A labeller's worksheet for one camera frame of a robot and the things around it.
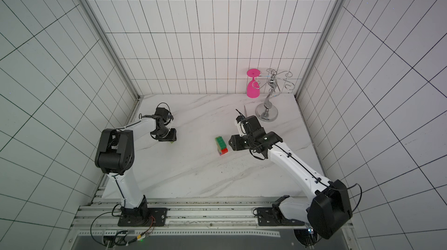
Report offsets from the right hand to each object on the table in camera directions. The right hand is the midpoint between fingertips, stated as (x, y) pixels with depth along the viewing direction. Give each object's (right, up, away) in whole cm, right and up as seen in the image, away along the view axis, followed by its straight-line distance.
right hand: (233, 137), depth 81 cm
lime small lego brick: (-34, -5, +14) cm, 37 cm away
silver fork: (+9, +13, +32) cm, 36 cm away
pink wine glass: (+12, +27, +19) cm, 35 cm away
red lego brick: (-5, -7, +3) cm, 9 cm away
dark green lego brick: (-6, -3, +3) cm, 8 cm away
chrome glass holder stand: (+22, +12, +29) cm, 38 cm away
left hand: (-35, -5, +16) cm, 39 cm away
